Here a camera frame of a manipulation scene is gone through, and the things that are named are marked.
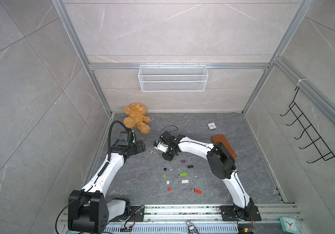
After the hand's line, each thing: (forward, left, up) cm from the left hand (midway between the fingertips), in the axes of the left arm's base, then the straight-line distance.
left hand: (141, 144), depth 86 cm
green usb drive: (-14, -25, -14) cm, 32 cm away
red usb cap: (-23, -17, -13) cm, 31 cm away
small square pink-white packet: (+22, -50, -12) cm, 56 cm away
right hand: (-1, -16, -13) cm, 21 cm away
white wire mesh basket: (+43, -21, +17) cm, 51 cm away
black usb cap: (-11, -14, -13) cm, 22 cm away
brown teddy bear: (+31, +7, -3) cm, 32 cm away
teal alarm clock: (-42, -74, -11) cm, 86 cm away
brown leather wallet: (+11, -56, -14) cm, 58 cm away
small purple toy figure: (-41, -27, -10) cm, 50 cm away
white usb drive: (-19, -26, -12) cm, 34 cm away
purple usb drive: (-6, -26, -13) cm, 30 cm away
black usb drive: (-9, -30, -13) cm, 34 cm away
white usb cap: (-19, -15, -13) cm, 28 cm away
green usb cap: (-15, -14, -12) cm, 24 cm away
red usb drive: (-24, -33, -13) cm, 43 cm away
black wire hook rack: (-14, -83, +19) cm, 86 cm away
